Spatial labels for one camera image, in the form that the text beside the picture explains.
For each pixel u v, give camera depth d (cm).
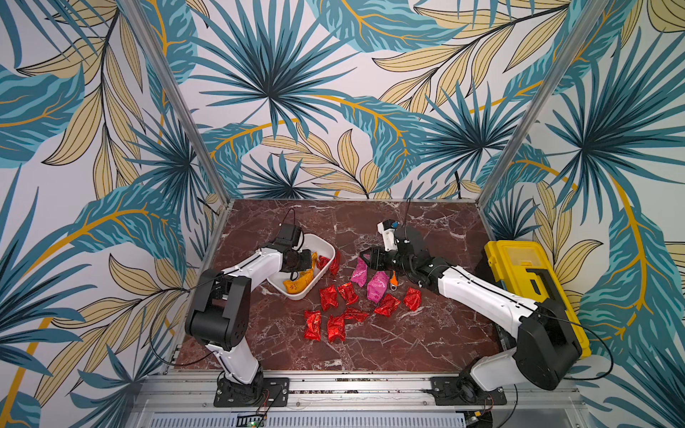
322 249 99
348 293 90
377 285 92
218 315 47
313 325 83
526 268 80
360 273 93
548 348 42
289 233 76
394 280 92
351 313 86
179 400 73
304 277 90
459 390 68
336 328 82
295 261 81
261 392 72
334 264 95
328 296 89
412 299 88
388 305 86
